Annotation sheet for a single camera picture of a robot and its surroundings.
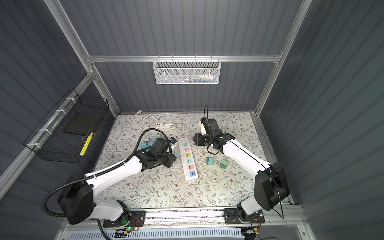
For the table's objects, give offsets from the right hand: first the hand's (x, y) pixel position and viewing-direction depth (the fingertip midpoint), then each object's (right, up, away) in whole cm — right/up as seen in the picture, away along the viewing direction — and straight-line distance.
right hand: (197, 139), depth 84 cm
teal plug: (+8, -14, +7) cm, 18 cm away
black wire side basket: (-64, +3, -12) cm, 65 cm away
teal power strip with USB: (-12, -8, -6) cm, 15 cm away
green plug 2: (+17, -16, +7) cm, 24 cm away
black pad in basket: (-60, +9, -8) cm, 61 cm away
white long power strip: (-5, -16, +5) cm, 17 cm away
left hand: (-14, -10, +1) cm, 17 cm away
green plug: (-25, -1, +2) cm, 25 cm away
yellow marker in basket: (-52, -2, -15) cm, 55 cm away
